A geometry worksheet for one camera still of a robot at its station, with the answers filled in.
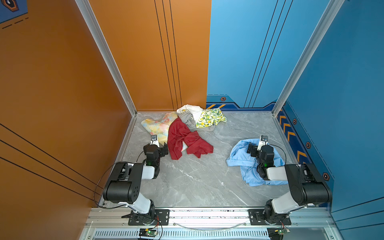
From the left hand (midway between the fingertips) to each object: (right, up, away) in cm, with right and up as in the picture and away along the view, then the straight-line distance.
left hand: (157, 142), depth 94 cm
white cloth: (+24, +22, +22) cm, 40 cm away
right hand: (+63, -1, -1) cm, 63 cm away
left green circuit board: (+2, -41, -23) cm, 47 cm away
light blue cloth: (+52, -9, -5) cm, 53 cm away
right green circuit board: (+66, -39, -25) cm, 80 cm away
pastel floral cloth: (0, +9, +9) cm, 13 cm away
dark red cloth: (+14, +6, +4) cm, 15 cm away
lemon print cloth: (+35, +17, +18) cm, 43 cm away
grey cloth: (+20, +15, +17) cm, 30 cm away
